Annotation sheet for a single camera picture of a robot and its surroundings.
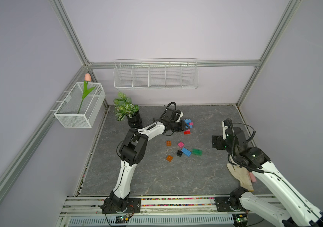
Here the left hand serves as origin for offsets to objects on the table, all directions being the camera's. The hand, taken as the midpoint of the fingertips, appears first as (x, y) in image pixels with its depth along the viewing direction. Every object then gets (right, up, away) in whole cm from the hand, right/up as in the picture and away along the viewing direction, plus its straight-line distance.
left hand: (189, 128), depth 94 cm
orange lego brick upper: (-14, -10, +3) cm, 18 cm away
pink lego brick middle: (-5, -11, +2) cm, 13 cm away
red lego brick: (-1, -2, -1) cm, 3 cm away
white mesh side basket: (-67, +10, -21) cm, 71 cm away
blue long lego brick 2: (-2, -15, -2) cm, 16 cm away
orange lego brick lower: (-13, -19, -4) cm, 23 cm away
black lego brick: (-7, -16, -3) cm, 18 cm away
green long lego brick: (+5, -16, -1) cm, 16 cm away
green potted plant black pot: (-41, +14, -11) cm, 44 cm away
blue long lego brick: (-1, +5, +2) cm, 5 cm away
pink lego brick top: (+2, +3, +4) cm, 6 cm away
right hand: (+14, -2, -18) cm, 23 cm away
